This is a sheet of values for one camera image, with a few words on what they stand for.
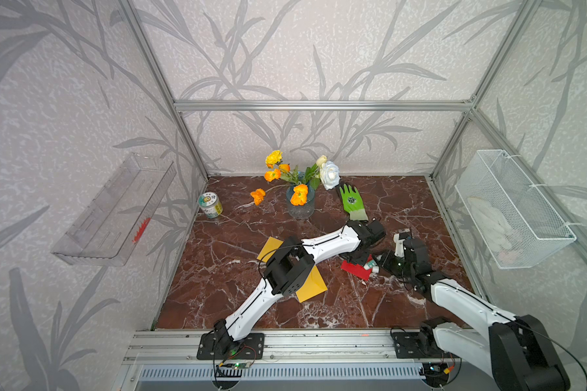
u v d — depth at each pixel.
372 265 0.86
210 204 1.00
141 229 0.64
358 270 0.88
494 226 0.77
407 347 0.73
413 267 0.67
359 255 0.84
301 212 1.07
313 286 0.87
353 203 1.08
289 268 0.56
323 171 0.75
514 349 0.41
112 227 0.69
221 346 0.64
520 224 0.61
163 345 0.75
